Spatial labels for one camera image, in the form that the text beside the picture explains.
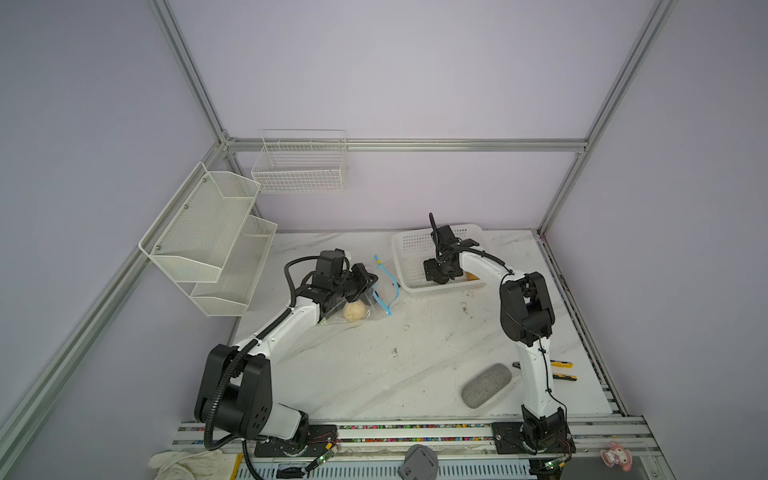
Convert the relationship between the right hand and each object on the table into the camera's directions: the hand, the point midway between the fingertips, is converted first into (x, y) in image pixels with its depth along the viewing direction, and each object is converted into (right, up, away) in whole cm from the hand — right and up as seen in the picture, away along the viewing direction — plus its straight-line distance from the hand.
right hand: (436, 270), depth 103 cm
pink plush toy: (+38, -43, -33) cm, 66 cm away
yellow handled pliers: (+33, -27, -17) cm, 46 cm away
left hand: (-19, -1, -19) cm, 27 cm away
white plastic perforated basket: (-9, +7, +8) cm, 14 cm away
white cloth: (-61, -45, -33) cm, 83 cm away
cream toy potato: (-27, -12, -12) cm, 32 cm away
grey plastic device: (-9, -45, -32) cm, 56 cm away
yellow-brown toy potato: (+4, -1, -30) cm, 30 cm away
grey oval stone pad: (+13, -29, -22) cm, 39 cm away
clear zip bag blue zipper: (-20, -9, -19) cm, 29 cm away
